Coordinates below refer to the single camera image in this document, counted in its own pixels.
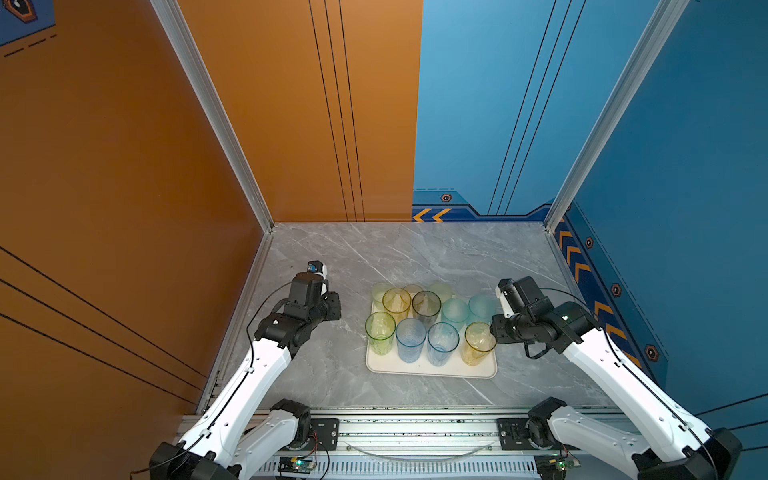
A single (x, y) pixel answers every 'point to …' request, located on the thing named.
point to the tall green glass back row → (380, 329)
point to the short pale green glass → (378, 290)
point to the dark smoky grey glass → (426, 306)
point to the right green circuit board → (553, 466)
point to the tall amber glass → (397, 301)
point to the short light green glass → (444, 290)
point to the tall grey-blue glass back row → (442, 340)
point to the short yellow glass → (413, 289)
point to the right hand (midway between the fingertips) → (493, 329)
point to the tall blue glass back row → (410, 337)
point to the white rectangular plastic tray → (486, 368)
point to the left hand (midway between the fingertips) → (334, 294)
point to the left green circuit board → (294, 464)
